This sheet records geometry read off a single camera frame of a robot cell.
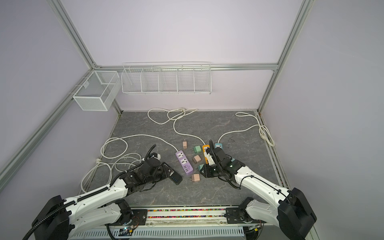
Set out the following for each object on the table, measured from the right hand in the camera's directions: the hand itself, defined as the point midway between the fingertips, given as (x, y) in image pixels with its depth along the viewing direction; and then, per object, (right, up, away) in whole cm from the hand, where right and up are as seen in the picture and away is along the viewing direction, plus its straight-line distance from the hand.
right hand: (203, 172), depth 81 cm
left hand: (-17, 0, +1) cm, 17 cm away
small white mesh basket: (-67, +47, +15) cm, 83 cm away
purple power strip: (-11, +3, +10) cm, 15 cm away
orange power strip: (+1, +9, -5) cm, 10 cm away
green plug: (-3, +10, +16) cm, 19 cm away
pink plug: (-4, -4, +4) cm, 7 cm away
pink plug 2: (-12, +13, +18) cm, 25 cm away
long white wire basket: (-24, +58, +21) cm, 67 cm away
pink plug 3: (-4, +5, +11) cm, 12 cm away
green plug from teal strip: (-1, +1, +8) cm, 9 cm away
